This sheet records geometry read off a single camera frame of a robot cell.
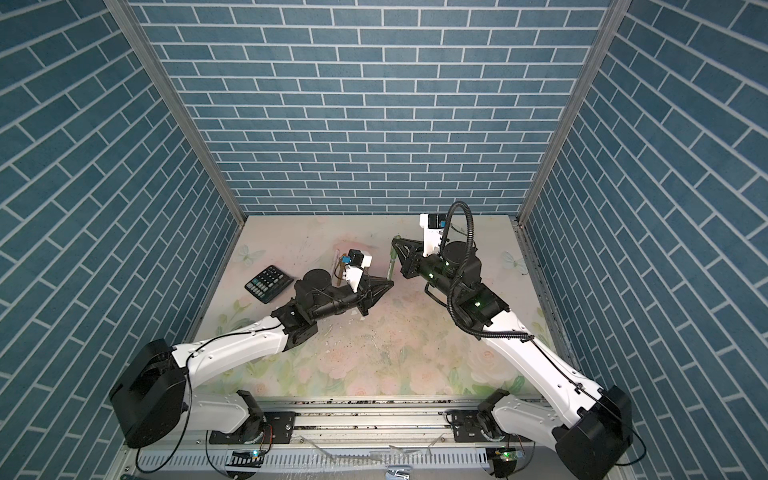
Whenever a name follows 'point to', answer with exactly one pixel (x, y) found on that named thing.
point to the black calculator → (267, 283)
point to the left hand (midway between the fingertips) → (392, 285)
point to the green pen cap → (393, 251)
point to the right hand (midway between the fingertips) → (391, 239)
